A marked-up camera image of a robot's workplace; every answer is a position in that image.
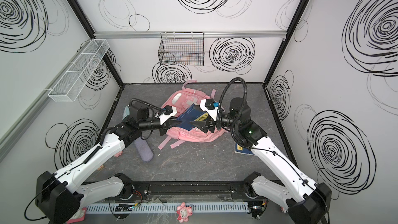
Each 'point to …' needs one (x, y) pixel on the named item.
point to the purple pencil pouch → (144, 150)
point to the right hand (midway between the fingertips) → (192, 116)
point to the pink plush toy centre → (183, 212)
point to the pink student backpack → (181, 99)
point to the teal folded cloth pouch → (126, 112)
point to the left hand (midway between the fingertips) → (180, 119)
